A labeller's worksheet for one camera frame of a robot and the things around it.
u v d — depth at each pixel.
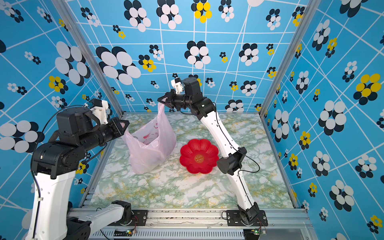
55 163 0.33
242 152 0.54
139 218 0.74
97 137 0.44
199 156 0.96
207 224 0.72
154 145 0.64
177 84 0.68
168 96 0.62
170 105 0.64
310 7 0.68
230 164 0.53
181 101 0.62
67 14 0.71
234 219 0.72
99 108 0.48
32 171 0.34
